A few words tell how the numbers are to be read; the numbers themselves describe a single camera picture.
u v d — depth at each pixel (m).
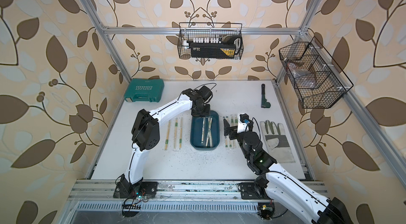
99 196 0.75
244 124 0.64
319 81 0.73
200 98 0.70
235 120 0.99
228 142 0.90
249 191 0.74
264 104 1.05
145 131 0.54
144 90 1.10
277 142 0.89
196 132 0.96
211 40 0.83
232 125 0.65
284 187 0.50
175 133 0.94
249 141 0.56
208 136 0.92
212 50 0.85
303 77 0.69
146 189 0.74
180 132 0.94
